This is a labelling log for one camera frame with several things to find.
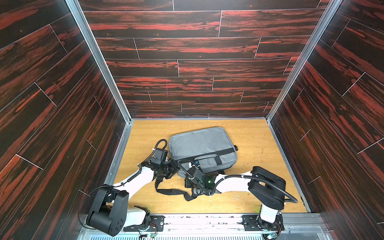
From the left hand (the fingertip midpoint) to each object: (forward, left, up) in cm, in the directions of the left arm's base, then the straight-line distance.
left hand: (181, 167), depth 87 cm
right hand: (-4, -2, -5) cm, 7 cm away
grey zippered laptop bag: (+12, -17, 0) cm, 21 cm away
